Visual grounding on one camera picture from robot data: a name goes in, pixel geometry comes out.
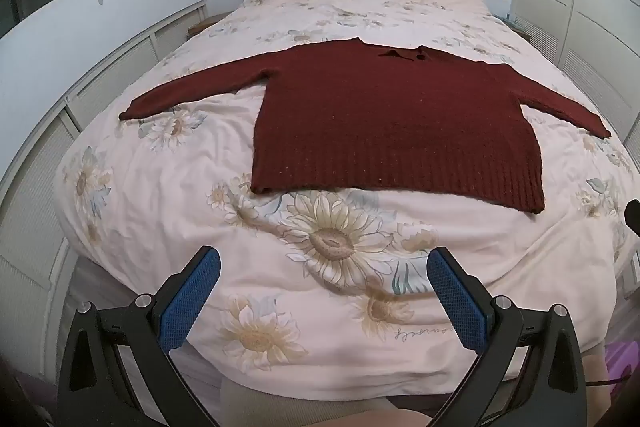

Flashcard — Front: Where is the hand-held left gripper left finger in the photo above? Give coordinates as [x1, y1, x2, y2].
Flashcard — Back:
[56, 245, 222, 427]

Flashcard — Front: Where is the dark red knit sweater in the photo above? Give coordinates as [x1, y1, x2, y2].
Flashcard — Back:
[118, 37, 612, 214]

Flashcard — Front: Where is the purple plastic object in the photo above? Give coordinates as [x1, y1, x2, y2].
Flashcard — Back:
[602, 339, 640, 388]

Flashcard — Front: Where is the floral pink duvet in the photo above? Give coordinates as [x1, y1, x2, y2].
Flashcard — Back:
[52, 0, 640, 383]

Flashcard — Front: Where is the wooden bedside table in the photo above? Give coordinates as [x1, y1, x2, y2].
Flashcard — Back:
[502, 14, 532, 42]
[186, 13, 228, 38]

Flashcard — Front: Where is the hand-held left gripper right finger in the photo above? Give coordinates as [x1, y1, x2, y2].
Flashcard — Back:
[426, 247, 588, 427]

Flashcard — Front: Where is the black cable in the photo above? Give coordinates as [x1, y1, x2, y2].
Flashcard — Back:
[587, 374, 633, 388]

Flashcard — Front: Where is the white slatted cabinet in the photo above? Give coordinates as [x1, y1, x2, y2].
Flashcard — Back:
[0, 0, 211, 378]

